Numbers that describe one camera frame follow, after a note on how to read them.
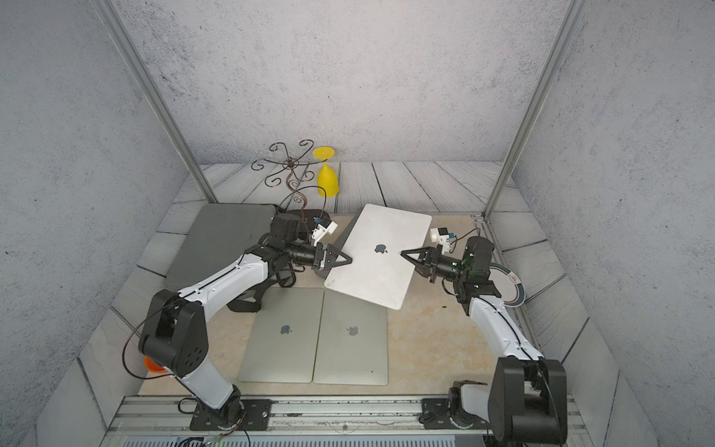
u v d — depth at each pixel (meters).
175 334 0.46
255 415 0.73
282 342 0.86
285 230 0.67
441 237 0.74
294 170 0.92
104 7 0.69
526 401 0.40
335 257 0.77
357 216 1.21
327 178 1.00
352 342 0.86
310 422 0.73
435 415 0.71
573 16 0.70
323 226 0.76
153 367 0.78
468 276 0.63
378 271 0.74
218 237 1.02
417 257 0.73
